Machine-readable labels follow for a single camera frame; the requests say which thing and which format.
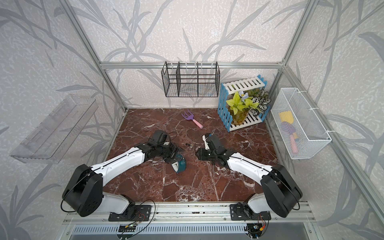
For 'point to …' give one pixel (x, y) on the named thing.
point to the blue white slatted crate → (228, 88)
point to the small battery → (190, 145)
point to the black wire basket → (191, 79)
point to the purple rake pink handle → (190, 117)
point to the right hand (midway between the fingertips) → (197, 152)
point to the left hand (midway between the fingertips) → (185, 153)
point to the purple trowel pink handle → (288, 127)
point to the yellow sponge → (287, 116)
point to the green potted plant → (253, 101)
